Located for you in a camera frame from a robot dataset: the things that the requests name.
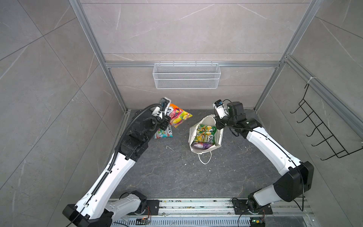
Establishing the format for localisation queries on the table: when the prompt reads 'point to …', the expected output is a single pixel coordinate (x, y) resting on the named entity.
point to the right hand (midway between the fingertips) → (217, 116)
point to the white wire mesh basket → (186, 76)
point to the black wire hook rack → (338, 150)
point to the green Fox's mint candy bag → (160, 133)
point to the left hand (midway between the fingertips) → (167, 106)
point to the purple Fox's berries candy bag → (202, 145)
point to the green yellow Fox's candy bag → (205, 134)
